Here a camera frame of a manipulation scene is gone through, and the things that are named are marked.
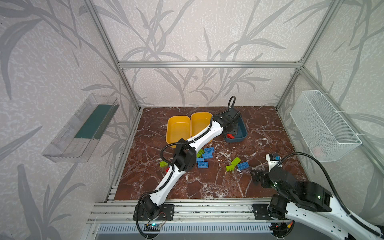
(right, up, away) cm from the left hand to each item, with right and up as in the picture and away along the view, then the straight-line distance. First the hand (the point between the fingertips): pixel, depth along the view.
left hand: (235, 125), depth 93 cm
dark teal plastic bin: (+7, -6, +8) cm, 12 cm away
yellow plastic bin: (-38, -2, +12) cm, 40 cm away
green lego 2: (0, -22, -3) cm, 23 cm away
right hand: (+6, -20, -22) cm, 30 cm away
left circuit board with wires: (-45, -49, -22) cm, 70 cm away
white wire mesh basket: (+32, -3, -32) cm, 45 cm away
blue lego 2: (-22, -21, -2) cm, 31 cm away
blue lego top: (-15, -16, +2) cm, 22 cm away
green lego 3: (-4, -25, -7) cm, 26 cm away
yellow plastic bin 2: (-23, +2, +12) cm, 26 cm away
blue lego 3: (-20, -24, -5) cm, 32 cm away
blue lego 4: (+3, -24, -5) cm, 25 cm away
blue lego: (-17, -19, -1) cm, 26 cm away
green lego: (-22, -18, 0) cm, 28 cm away
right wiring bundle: (+18, -51, -21) cm, 58 cm away
